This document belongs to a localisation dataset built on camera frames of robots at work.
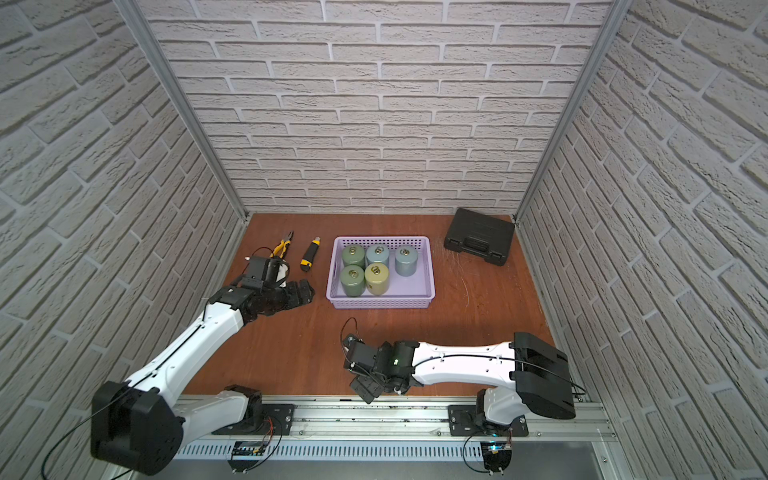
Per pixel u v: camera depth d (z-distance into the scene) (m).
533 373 0.42
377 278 0.92
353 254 0.97
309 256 1.06
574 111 0.86
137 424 0.39
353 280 0.92
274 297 0.70
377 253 0.97
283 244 1.10
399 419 0.76
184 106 0.87
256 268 0.64
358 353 0.58
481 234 1.07
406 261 0.97
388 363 0.57
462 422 0.74
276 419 0.75
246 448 0.73
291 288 0.74
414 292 1.00
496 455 0.70
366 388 0.67
